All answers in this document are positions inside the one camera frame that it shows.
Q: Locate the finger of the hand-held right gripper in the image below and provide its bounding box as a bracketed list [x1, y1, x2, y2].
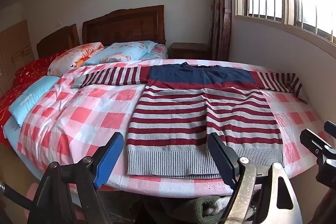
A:
[324, 121, 336, 138]
[300, 129, 332, 160]

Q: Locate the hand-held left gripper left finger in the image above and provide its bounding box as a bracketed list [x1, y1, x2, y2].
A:
[28, 132, 124, 224]

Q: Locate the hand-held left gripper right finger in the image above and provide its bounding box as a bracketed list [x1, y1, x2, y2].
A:
[207, 132, 302, 224]

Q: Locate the red grey striped sweater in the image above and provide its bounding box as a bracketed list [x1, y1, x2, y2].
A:
[70, 62, 309, 179]

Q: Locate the pink white checked blanket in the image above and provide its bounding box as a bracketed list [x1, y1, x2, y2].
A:
[17, 58, 328, 198]

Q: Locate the plain light blue pillow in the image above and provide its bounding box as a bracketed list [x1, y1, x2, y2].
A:
[9, 76, 60, 127]

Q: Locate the light blue floral pillow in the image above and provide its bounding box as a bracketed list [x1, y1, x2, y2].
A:
[83, 40, 157, 66]

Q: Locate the orange white floral pillow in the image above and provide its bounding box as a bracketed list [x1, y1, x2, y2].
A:
[47, 42, 105, 77]

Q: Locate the wooden nightstand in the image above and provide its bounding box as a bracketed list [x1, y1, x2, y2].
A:
[168, 43, 210, 60]

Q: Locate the red bed cover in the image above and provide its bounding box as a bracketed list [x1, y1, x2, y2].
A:
[0, 49, 69, 147]

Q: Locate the small wooden headboard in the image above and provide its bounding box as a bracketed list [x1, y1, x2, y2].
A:
[36, 24, 80, 59]

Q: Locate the large carved wooden headboard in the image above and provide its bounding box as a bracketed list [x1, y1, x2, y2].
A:
[82, 5, 167, 47]

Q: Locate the pink floral curtain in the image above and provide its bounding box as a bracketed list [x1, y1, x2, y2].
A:
[209, 0, 234, 62]

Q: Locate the black cable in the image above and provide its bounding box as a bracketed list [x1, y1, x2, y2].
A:
[0, 182, 34, 210]

